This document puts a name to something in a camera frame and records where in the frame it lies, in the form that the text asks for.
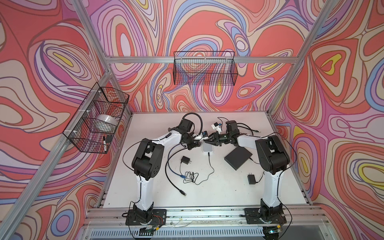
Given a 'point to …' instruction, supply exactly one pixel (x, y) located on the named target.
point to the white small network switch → (207, 148)
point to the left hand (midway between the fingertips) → (199, 141)
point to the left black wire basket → (93, 127)
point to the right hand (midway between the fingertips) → (205, 143)
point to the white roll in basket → (106, 119)
